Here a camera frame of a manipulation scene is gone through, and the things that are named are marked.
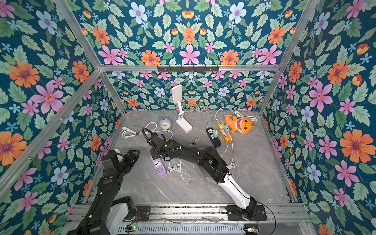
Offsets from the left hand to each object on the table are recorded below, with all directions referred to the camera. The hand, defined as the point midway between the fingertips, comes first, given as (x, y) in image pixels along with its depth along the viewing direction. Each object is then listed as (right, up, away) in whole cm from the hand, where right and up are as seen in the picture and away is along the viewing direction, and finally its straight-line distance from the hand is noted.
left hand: (138, 153), depth 84 cm
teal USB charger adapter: (+55, +14, +16) cm, 59 cm away
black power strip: (+47, +5, +14) cm, 50 cm away
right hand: (+10, +2, +7) cm, 12 cm away
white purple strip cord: (-17, +10, +21) cm, 29 cm away
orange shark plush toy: (+67, +17, +17) cm, 71 cm away
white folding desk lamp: (+21, +35, +7) cm, 41 cm away
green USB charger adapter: (+47, +11, +14) cm, 50 cm away
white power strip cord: (+66, +26, +32) cm, 77 cm away
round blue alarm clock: (+11, +18, +19) cm, 28 cm away
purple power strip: (+11, -8, +4) cm, 14 cm away
